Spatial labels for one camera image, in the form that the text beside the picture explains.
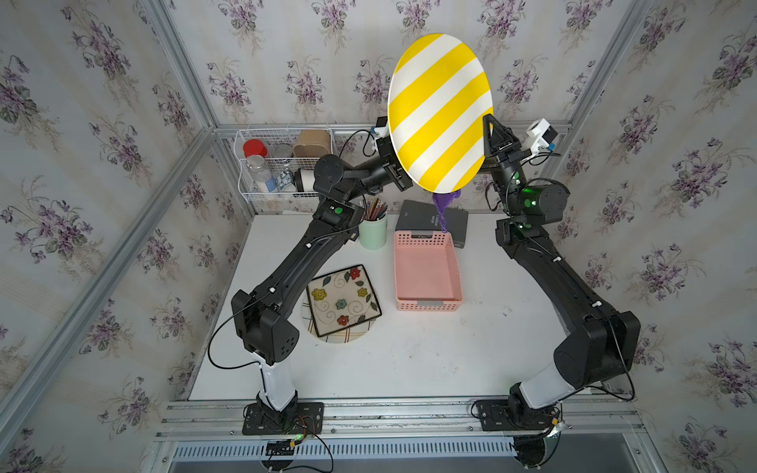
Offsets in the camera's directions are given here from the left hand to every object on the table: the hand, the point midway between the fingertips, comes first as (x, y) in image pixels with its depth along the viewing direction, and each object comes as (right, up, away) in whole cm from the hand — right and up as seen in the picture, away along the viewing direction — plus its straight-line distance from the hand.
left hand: (446, 159), depth 49 cm
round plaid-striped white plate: (-22, -42, +38) cm, 61 cm away
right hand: (+9, +8, +6) cm, 14 cm away
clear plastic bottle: (-47, +7, +38) cm, 61 cm away
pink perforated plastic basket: (+6, -26, +58) cm, 64 cm away
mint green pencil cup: (-14, -11, +54) cm, 57 cm away
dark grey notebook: (+6, -4, +67) cm, 67 cm away
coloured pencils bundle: (-13, -3, +55) cm, 56 cm away
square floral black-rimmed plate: (-24, -33, +45) cm, 60 cm away
